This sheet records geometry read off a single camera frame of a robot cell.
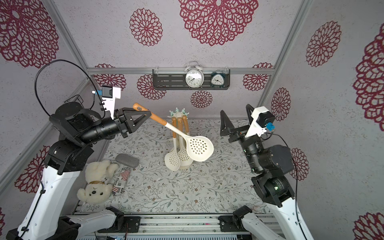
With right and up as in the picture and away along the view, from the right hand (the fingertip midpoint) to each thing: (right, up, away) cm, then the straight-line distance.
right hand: (234, 108), depth 47 cm
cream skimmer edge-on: (-18, -23, +39) cm, 49 cm away
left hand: (-28, -2, +1) cm, 28 cm away
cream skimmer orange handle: (-25, -23, +37) cm, 50 cm away
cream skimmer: (-11, -14, +13) cm, 22 cm away
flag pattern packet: (-54, -36, +37) cm, 75 cm away
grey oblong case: (-54, -25, +47) cm, 76 cm away
